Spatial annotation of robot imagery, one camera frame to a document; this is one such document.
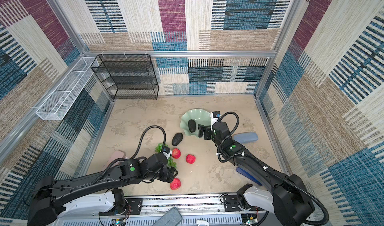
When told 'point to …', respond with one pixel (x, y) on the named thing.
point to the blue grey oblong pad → (244, 137)
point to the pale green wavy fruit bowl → (201, 117)
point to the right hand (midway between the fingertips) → (206, 126)
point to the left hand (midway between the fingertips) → (173, 170)
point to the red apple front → (175, 184)
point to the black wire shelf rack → (127, 76)
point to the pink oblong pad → (116, 154)
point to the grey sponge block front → (172, 217)
